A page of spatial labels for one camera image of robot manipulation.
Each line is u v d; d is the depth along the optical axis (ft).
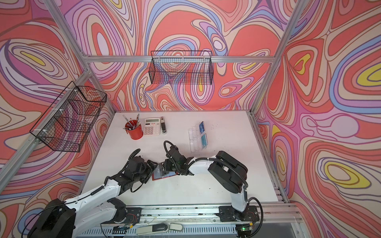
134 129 3.06
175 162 2.28
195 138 3.32
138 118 3.17
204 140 2.97
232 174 1.61
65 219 1.32
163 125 3.43
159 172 2.86
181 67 3.21
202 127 3.22
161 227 2.17
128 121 3.23
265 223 2.35
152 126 3.53
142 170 2.31
